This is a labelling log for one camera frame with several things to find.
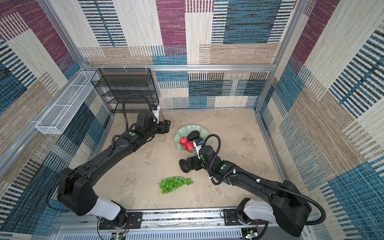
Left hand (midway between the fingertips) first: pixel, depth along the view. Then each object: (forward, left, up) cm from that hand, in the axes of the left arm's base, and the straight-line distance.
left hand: (165, 120), depth 82 cm
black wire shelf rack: (+35, +33, -6) cm, 48 cm away
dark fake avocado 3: (+3, -19, -23) cm, 30 cm away
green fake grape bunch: (-28, -2, -20) cm, 34 cm away
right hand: (-16, -15, -14) cm, 26 cm away
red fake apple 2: (-5, -13, -19) cm, 24 cm away
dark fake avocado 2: (-18, -10, -19) cm, 28 cm away
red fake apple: (-1, -9, -19) cm, 21 cm away
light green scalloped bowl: (+7, -9, -21) cm, 24 cm away
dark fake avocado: (+4, -15, -20) cm, 25 cm away
